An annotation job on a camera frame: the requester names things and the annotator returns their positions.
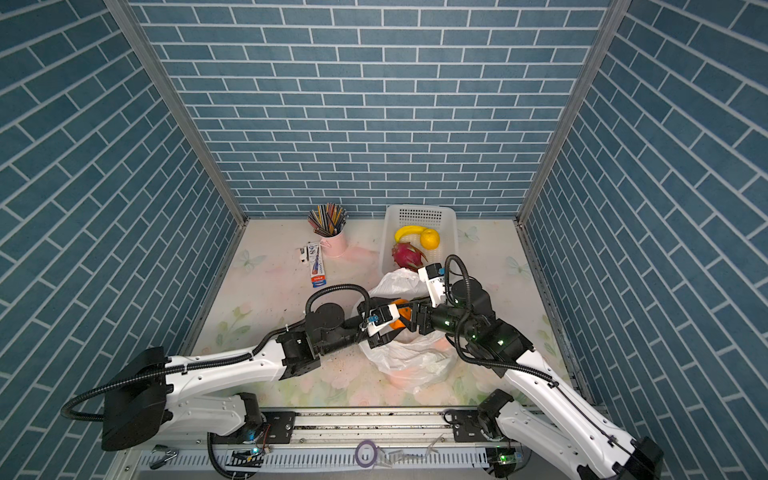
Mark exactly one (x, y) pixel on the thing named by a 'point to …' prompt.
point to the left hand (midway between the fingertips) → (403, 312)
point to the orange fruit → (405, 311)
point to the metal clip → (161, 454)
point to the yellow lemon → (430, 239)
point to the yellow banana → (405, 230)
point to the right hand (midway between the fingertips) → (395, 305)
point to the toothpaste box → (317, 271)
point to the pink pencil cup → (334, 246)
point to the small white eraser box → (304, 255)
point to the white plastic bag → (411, 361)
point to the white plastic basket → (439, 218)
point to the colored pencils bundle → (327, 219)
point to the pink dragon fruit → (406, 255)
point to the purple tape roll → (356, 453)
